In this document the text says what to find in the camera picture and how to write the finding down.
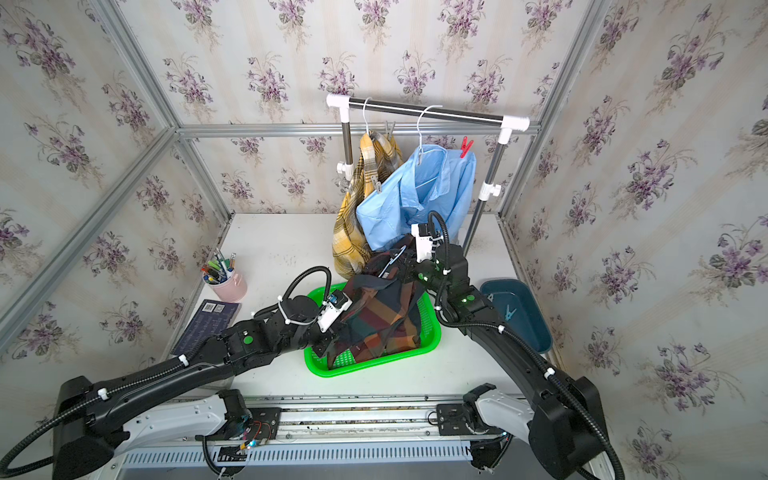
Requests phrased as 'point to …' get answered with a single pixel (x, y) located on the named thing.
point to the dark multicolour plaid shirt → (383, 316)
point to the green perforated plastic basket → (430, 333)
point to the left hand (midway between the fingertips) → (347, 324)
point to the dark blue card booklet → (211, 318)
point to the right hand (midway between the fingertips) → (397, 253)
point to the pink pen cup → (219, 274)
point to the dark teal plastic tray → (512, 302)
